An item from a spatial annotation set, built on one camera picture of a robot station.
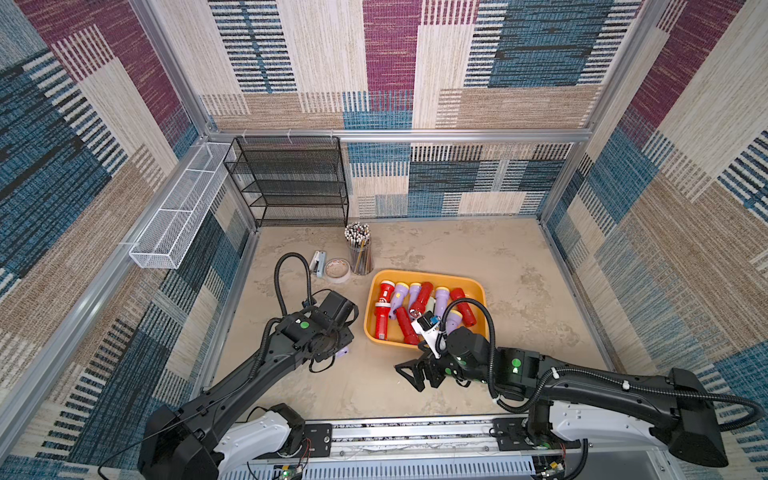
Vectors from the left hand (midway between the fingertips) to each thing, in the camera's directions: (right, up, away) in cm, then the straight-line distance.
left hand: (347, 337), depth 80 cm
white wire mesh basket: (-57, +27, +12) cm, 64 cm away
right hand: (+17, -3, -7) cm, 19 cm away
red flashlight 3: (+22, +10, +13) cm, 27 cm away
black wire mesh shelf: (-24, +49, +29) cm, 61 cm away
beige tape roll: (-7, +16, +26) cm, 31 cm away
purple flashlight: (-1, -3, -4) cm, 5 cm away
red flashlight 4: (+34, +5, +14) cm, 37 cm away
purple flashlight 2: (+30, +2, +10) cm, 32 cm away
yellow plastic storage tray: (+39, +3, +12) cm, 41 cm away
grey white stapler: (-13, +18, +25) cm, 34 cm away
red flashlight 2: (+16, +3, +9) cm, 18 cm away
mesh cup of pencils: (+2, +27, +12) cm, 30 cm away
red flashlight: (+9, +2, +9) cm, 13 cm away
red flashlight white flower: (+10, +10, +16) cm, 22 cm away
